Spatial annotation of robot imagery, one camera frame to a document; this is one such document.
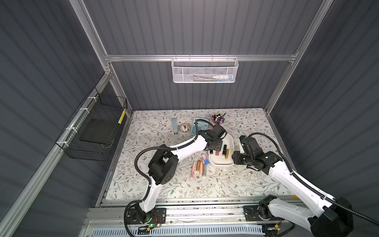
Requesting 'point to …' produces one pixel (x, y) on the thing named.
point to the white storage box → (220, 160)
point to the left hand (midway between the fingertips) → (220, 147)
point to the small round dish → (184, 127)
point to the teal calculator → (202, 125)
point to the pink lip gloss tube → (193, 169)
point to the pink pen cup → (218, 120)
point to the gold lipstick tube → (227, 153)
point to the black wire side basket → (90, 133)
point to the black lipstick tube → (224, 150)
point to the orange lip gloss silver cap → (217, 153)
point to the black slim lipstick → (211, 151)
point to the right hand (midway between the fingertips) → (237, 156)
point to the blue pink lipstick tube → (207, 162)
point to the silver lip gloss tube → (204, 169)
